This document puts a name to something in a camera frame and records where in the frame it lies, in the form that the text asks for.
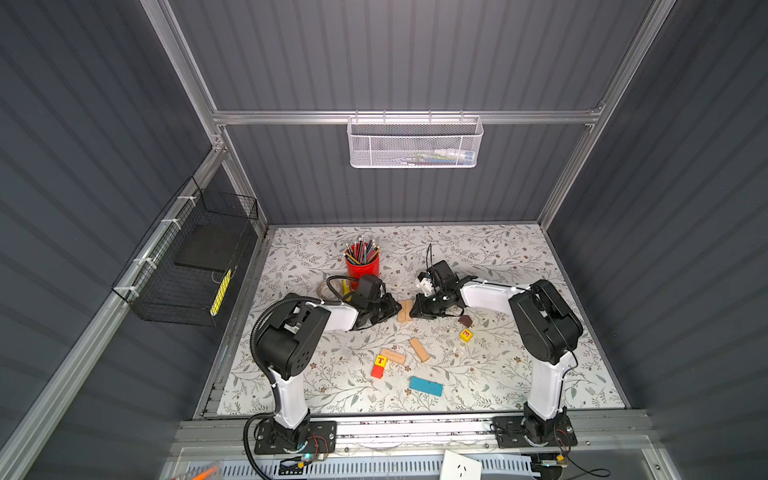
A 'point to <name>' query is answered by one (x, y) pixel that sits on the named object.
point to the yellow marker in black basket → (220, 293)
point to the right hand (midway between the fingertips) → (414, 316)
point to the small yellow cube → (466, 335)
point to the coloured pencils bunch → (361, 252)
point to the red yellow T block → (377, 370)
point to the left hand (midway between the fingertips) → (403, 307)
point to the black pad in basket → (210, 246)
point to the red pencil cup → (357, 271)
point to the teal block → (423, 385)
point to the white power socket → (458, 467)
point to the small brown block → (465, 320)
